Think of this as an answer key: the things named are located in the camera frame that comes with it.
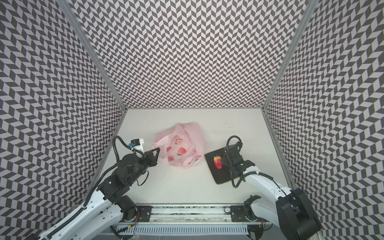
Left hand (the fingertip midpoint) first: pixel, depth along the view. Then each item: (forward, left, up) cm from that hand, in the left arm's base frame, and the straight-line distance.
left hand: (160, 150), depth 74 cm
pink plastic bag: (+14, -7, -20) cm, 25 cm away
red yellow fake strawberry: (+1, -30, -16) cm, 34 cm away
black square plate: (-6, -31, -20) cm, 37 cm away
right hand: (+1, -35, -17) cm, 39 cm away
